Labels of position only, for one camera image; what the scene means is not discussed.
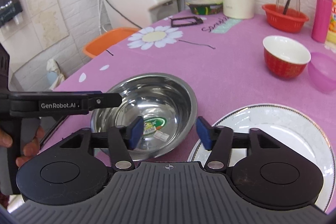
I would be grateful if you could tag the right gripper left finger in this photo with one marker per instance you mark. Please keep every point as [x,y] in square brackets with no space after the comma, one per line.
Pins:
[121,140]

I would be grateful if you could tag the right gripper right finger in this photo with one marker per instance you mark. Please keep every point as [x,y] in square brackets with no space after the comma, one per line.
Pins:
[217,140]

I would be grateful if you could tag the stainless steel bowl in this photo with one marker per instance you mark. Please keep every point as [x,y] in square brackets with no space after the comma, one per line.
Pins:
[167,104]

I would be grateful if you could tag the white blue-rimmed plate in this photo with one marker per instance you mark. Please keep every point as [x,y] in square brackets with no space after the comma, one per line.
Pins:
[266,182]

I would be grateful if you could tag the red and white bowl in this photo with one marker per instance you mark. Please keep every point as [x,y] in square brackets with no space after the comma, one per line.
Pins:
[285,57]

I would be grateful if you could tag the purple plastic bowl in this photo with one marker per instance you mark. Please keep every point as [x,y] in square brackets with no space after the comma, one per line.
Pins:
[321,71]

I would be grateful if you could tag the person's left hand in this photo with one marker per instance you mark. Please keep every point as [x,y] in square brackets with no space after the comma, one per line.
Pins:
[29,150]

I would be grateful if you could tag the orange plastic stool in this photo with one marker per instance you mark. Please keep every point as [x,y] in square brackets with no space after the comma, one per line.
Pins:
[106,40]

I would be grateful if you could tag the instant noodle bowl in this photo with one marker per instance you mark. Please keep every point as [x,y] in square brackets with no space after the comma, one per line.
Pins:
[205,7]

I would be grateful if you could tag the red plastic basket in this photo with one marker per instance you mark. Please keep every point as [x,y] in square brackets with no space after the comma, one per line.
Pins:
[291,22]

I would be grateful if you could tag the pink thermos bottle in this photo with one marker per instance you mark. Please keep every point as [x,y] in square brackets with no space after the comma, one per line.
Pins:
[321,20]

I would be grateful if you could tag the yellow detergent bottle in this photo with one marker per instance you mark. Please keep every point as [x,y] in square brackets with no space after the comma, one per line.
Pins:
[331,35]

